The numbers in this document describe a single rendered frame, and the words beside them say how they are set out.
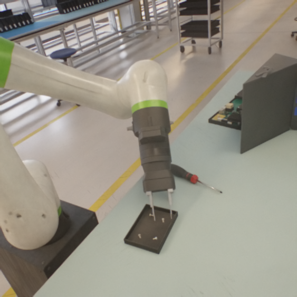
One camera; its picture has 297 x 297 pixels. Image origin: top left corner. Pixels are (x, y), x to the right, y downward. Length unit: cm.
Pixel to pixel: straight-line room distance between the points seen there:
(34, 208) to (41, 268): 27
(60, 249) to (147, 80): 57
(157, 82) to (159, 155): 18
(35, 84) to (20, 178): 23
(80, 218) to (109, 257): 41
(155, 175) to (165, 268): 20
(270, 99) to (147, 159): 38
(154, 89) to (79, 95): 20
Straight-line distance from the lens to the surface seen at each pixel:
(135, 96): 72
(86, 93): 79
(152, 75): 72
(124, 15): 742
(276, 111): 90
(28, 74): 76
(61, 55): 390
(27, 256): 101
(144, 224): 68
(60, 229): 100
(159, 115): 70
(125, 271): 62
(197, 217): 68
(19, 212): 72
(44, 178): 87
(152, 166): 69
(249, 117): 83
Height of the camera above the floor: 150
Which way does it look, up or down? 32 degrees down
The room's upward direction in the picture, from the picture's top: 10 degrees counter-clockwise
